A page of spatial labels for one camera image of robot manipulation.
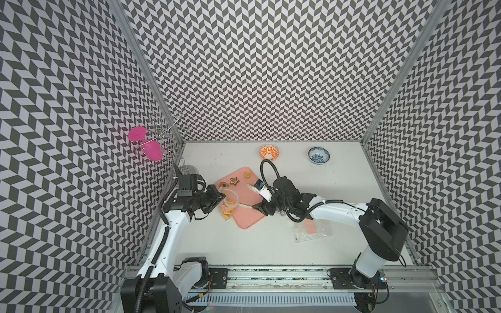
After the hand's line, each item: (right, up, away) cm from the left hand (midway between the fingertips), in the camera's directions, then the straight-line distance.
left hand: (226, 196), depth 79 cm
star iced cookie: (+1, +4, +20) cm, 20 cm away
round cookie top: (+7, +7, +23) cm, 25 cm away
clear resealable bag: (0, -5, +8) cm, 10 cm away
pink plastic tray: (+8, -12, +10) cm, 17 cm away
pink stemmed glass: (-36, +19, +9) cm, 42 cm away
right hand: (+13, -4, +5) cm, 15 cm away
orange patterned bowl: (+19, +19, +32) cm, 42 cm away
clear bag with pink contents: (+37, -16, +6) cm, 41 cm away
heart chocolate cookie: (-5, +2, +20) cm, 20 cm away
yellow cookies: (-1, -9, +6) cm, 11 cm away
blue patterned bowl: (+47, +17, +29) cm, 58 cm away
